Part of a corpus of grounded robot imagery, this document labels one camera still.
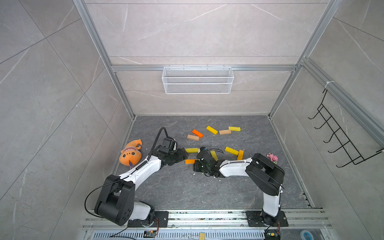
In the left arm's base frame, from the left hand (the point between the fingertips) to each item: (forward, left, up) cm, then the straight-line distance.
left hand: (186, 154), depth 88 cm
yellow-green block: (+3, -18, -8) cm, 20 cm away
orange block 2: (+21, -9, -8) cm, 24 cm away
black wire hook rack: (-12, -73, +22) cm, 77 cm away
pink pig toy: (-1, -56, -8) cm, 57 cm away
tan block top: (+21, -28, -8) cm, 36 cm away
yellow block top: (+25, -19, -9) cm, 32 cm away
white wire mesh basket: (+45, -9, +21) cm, 51 cm away
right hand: (-4, -5, -9) cm, 10 cm away
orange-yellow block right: (+2, -35, -7) cm, 36 cm away
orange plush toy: (0, +33, 0) cm, 33 cm away
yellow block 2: (+6, -30, -8) cm, 32 cm away
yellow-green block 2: (+25, -36, -8) cm, 45 cm away
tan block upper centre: (+18, -5, -8) cm, 20 cm away
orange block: (-1, -3, -7) cm, 8 cm away
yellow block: (+8, -4, -10) cm, 13 cm away
